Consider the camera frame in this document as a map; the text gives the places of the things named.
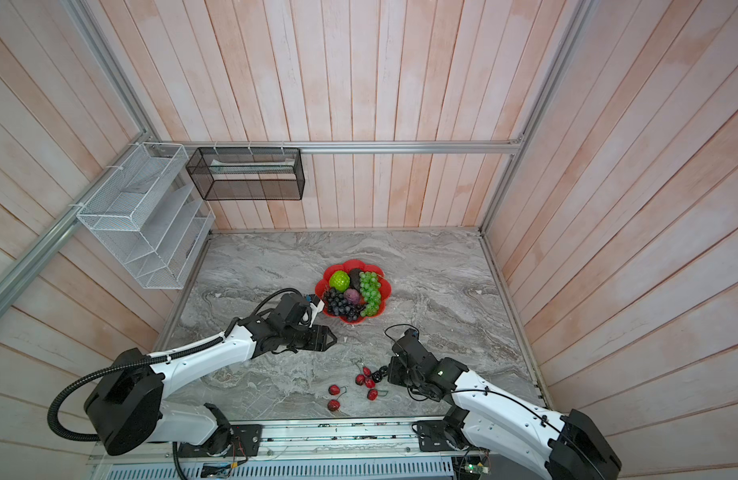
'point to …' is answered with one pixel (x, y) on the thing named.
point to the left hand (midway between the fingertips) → (327, 346)
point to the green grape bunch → (370, 292)
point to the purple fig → (352, 295)
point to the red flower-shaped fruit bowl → (323, 285)
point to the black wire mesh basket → (248, 173)
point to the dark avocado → (355, 279)
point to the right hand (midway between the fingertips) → (387, 370)
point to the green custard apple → (340, 280)
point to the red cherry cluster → (367, 380)
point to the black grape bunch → (335, 302)
